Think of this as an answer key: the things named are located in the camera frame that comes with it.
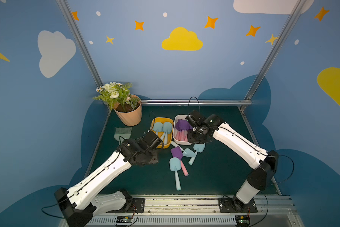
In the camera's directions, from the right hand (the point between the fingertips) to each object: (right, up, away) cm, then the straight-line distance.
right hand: (192, 139), depth 79 cm
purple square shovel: (-9, -11, +14) cm, 20 cm away
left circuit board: (-37, -41, -7) cm, 55 cm away
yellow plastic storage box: (-19, +12, +26) cm, 34 cm away
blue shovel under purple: (-1, -11, +16) cm, 20 cm away
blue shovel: (-23, +5, +28) cm, 37 cm away
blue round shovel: (-10, -18, +10) cm, 23 cm away
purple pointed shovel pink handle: (-7, -1, +21) cm, 23 cm away
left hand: (-21, -8, -7) cm, 24 cm away
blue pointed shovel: (-18, -2, +21) cm, 28 cm away
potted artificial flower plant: (-46, +21, +26) cm, 57 cm away
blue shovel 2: (-15, +5, +28) cm, 32 cm away
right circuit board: (+26, -42, -6) cm, 50 cm away
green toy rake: (-51, 0, +26) cm, 57 cm away
